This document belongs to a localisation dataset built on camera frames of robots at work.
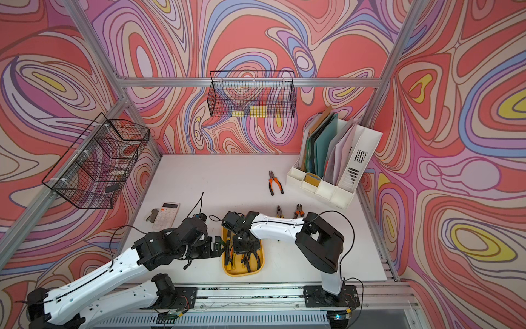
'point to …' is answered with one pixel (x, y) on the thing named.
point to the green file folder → (318, 145)
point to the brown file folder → (324, 114)
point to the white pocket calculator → (166, 215)
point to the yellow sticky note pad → (258, 111)
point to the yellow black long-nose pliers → (227, 261)
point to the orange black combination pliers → (270, 183)
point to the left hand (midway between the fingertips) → (221, 250)
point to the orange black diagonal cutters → (299, 210)
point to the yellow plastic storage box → (242, 264)
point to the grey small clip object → (153, 215)
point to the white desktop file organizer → (340, 196)
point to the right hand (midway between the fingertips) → (244, 256)
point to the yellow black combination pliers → (279, 212)
